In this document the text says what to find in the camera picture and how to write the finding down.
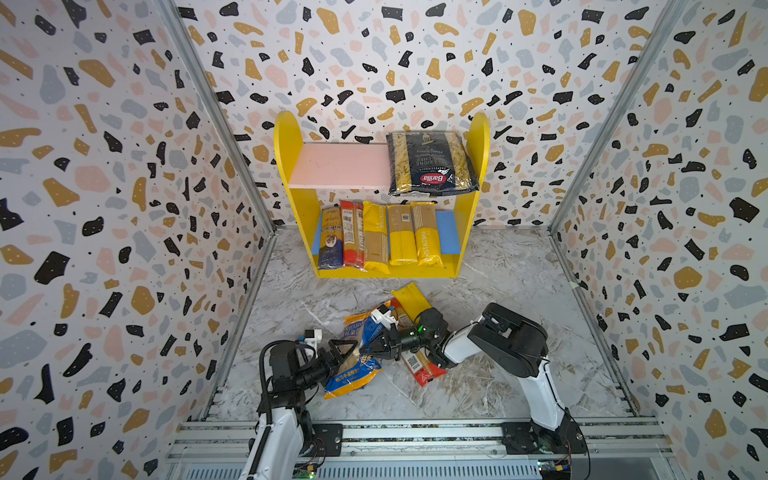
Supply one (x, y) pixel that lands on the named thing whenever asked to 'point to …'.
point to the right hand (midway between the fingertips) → (361, 355)
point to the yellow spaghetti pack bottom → (427, 234)
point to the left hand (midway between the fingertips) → (354, 351)
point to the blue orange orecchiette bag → (356, 366)
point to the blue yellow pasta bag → (331, 251)
